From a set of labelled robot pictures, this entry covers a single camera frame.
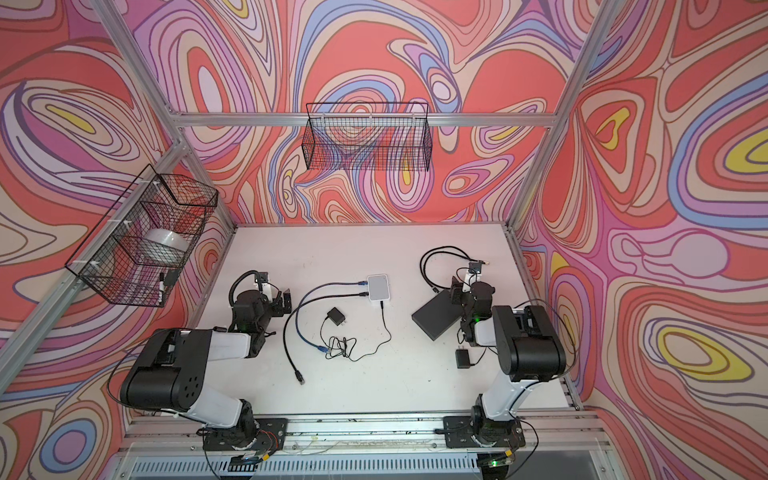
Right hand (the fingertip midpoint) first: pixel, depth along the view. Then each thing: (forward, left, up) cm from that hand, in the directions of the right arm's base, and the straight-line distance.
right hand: (463, 282), depth 97 cm
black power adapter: (-9, +42, -3) cm, 43 cm away
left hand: (-1, +61, +2) cm, 61 cm away
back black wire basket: (+41, +30, +30) cm, 59 cm away
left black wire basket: (-7, +84, +29) cm, 89 cm away
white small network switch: (0, +28, -2) cm, 28 cm away
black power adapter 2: (-23, +4, -5) cm, 24 cm away
